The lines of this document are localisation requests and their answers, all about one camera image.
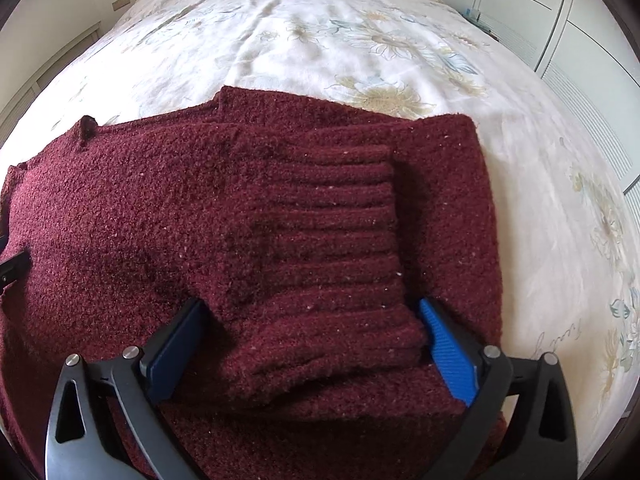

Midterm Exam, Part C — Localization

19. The dark red knitted sweater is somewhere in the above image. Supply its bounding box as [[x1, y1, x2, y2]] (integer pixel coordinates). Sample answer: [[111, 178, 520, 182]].
[[1, 87, 502, 479]]

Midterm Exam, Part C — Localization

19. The white louvered wardrobe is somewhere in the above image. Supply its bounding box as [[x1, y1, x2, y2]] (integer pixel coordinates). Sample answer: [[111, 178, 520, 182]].
[[470, 0, 640, 196]]

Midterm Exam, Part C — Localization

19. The white floral bed duvet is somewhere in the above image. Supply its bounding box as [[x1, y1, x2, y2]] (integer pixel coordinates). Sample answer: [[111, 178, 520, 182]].
[[1, 0, 639, 469]]

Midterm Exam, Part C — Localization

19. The wooden bedside table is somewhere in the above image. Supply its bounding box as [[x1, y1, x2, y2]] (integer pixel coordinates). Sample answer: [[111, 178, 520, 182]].
[[461, 8, 500, 41]]

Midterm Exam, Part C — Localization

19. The wall switch plate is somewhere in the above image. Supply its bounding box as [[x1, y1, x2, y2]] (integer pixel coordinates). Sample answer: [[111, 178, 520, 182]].
[[112, 0, 130, 11]]

